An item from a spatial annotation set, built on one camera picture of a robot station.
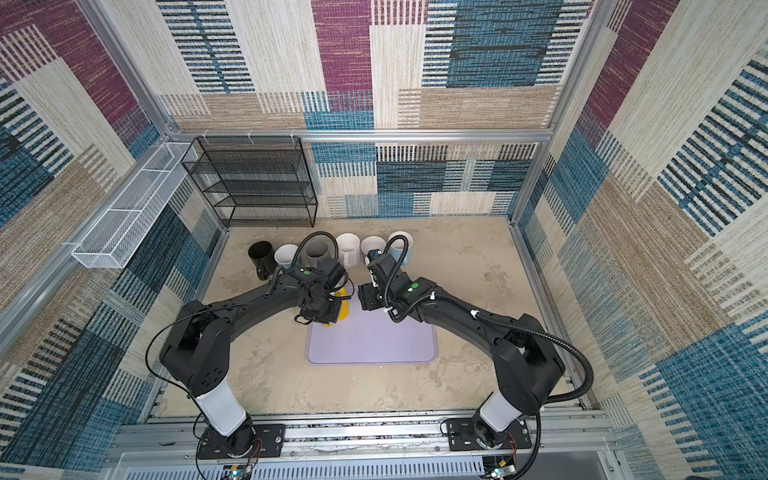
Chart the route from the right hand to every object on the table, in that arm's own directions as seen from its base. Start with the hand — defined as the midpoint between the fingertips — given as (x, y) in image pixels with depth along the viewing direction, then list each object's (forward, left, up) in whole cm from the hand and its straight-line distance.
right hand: (371, 295), depth 85 cm
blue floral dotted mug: (+19, +29, -5) cm, 36 cm away
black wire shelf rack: (+47, +42, +4) cm, 63 cm away
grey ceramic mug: (+19, +18, -2) cm, 26 cm away
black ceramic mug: (+19, +36, -4) cm, 41 cm away
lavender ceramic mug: (+23, 0, -4) cm, 24 cm away
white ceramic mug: (+19, +8, -3) cm, 21 cm away
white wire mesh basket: (+4, +59, +22) cm, 63 cm away
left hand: (-2, +12, -7) cm, 14 cm away
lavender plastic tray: (-7, +1, -12) cm, 14 cm away
